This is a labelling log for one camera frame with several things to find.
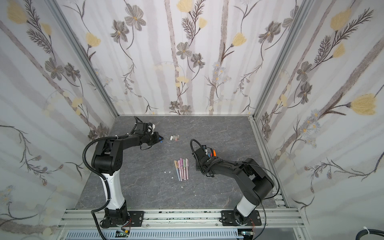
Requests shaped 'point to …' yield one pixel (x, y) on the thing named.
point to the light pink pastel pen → (179, 167)
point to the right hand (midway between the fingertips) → (197, 159)
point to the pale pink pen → (187, 166)
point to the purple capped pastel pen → (181, 166)
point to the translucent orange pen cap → (178, 137)
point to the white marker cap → (171, 138)
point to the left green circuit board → (119, 234)
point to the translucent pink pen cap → (176, 138)
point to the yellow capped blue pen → (177, 169)
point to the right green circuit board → (247, 232)
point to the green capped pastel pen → (184, 169)
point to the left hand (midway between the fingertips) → (161, 133)
